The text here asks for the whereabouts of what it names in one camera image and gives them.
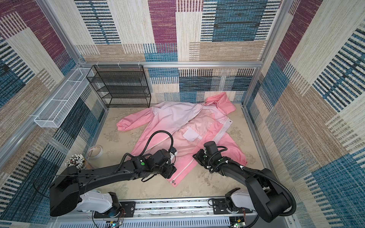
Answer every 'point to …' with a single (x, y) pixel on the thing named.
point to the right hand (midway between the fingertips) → (192, 158)
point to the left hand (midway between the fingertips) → (173, 165)
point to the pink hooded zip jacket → (185, 133)
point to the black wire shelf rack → (121, 86)
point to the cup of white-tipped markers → (77, 160)
